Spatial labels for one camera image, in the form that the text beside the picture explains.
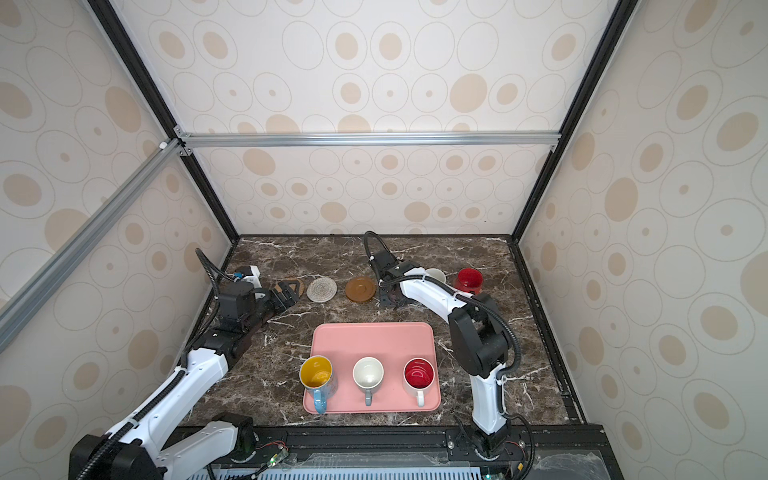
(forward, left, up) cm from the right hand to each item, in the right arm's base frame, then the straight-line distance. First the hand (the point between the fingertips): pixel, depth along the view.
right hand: (395, 298), depth 94 cm
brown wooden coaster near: (+7, +12, -5) cm, 15 cm away
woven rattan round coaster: (-6, +27, +16) cm, 32 cm away
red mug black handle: (+7, -25, -1) cm, 26 cm away
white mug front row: (-22, +8, -4) cm, 24 cm away
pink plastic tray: (-13, +1, -5) cm, 14 cm away
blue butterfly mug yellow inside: (-23, +22, -4) cm, 32 cm away
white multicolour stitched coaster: (+8, +26, -5) cm, 27 cm away
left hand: (-4, +27, +15) cm, 31 cm away
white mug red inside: (-23, -6, -5) cm, 24 cm away
